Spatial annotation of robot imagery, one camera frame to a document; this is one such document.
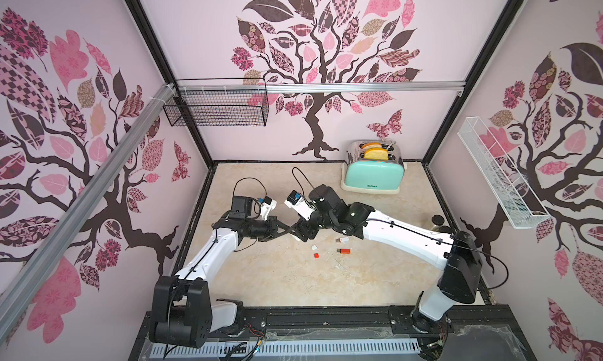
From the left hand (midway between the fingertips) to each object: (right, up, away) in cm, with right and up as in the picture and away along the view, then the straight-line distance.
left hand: (288, 235), depth 79 cm
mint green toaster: (+35, +25, +19) cm, 47 cm away
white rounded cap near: (+9, -7, +10) cm, 16 cm away
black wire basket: (-39, +57, +43) cm, 81 cm away
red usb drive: (+21, -9, +10) cm, 25 cm away
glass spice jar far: (+56, +4, +7) cm, 57 cm away
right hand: (+3, +5, -4) cm, 7 cm away
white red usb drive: (+21, -5, +12) cm, 25 cm away
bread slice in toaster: (+35, +31, +17) cm, 50 cm away
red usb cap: (+10, -10, +9) cm, 17 cm away
